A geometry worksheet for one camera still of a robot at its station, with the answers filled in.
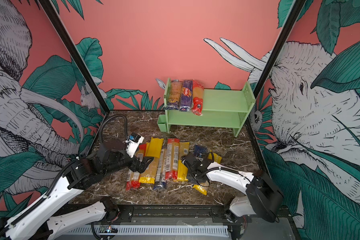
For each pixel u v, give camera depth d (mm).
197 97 855
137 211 748
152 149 943
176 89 919
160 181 818
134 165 567
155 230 701
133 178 832
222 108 1072
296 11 699
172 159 892
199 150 945
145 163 578
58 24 747
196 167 636
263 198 418
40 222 398
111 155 457
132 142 551
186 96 858
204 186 799
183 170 864
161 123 1108
